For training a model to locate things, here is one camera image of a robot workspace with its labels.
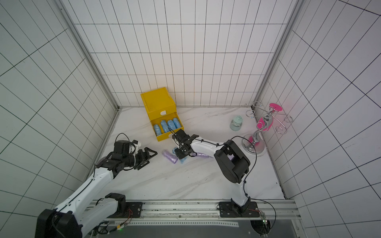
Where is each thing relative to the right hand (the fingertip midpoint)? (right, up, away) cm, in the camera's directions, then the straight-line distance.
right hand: (180, 150), depth 94 cm
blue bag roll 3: (-3, +17, +4) cm, 18 cm away
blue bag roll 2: (-7, +16, +2) cm, 18 cm away
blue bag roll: (-15, +13, -1) cm, 20 cm away
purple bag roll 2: (+14, -3, -4) cm, 15 cm away
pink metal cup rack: (+47, +4, +2) cm, 47 cm away
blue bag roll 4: (+1, -5, -6) cm, 8 cm away
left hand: (-15, -2, -13) cm, 20 cm away
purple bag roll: (-6, -3, -4) cm, 8 cm away
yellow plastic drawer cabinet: (-12, +28, -3) cm, 31 cm away
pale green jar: (+38, +17, +8) cm, 42 cm away
